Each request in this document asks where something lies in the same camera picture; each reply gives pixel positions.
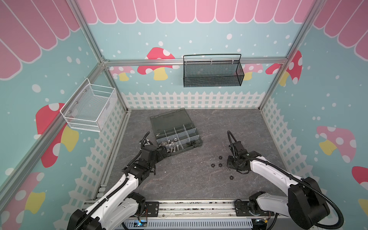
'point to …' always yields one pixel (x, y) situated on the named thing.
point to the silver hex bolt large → (178, 146)
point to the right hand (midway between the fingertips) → (229, 163)
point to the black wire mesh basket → (202, 74)
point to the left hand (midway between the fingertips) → (161, 153)
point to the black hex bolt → (193, 141)
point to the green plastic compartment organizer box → (174, 130)
